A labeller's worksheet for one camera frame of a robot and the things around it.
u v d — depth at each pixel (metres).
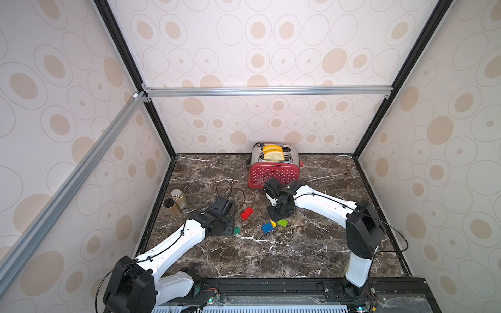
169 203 0.97
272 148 0.95
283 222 0.91
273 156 0.93
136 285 0.39
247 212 0.95
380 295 0.73
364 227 0.47
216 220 0.59
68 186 0.55
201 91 0.92
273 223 0.89
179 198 0.90
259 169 0.92
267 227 0.90
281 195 0.64
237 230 0.90
